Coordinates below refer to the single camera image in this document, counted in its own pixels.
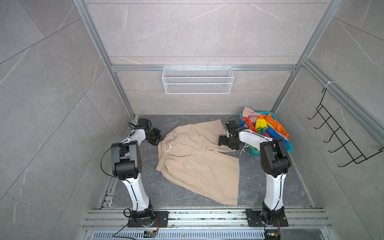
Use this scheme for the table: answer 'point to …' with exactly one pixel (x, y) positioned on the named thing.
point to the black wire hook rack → (346, 143)
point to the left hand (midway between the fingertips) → (164, 132)
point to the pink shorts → (250, 113)
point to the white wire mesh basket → (198, 80)
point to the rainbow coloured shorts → (266, 125)
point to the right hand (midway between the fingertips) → (224, 143)
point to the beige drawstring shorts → (190, 153)
